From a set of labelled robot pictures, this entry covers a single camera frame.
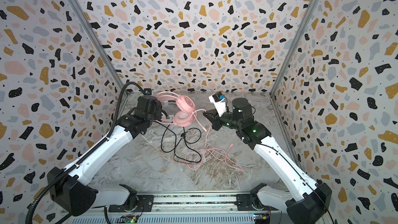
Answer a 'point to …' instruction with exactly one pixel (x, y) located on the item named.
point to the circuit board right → (259, 216)
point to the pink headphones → (186, 115)
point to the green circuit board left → (129, 220)
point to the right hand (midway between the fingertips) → (203, 110)
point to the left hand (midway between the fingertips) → (153, 104)
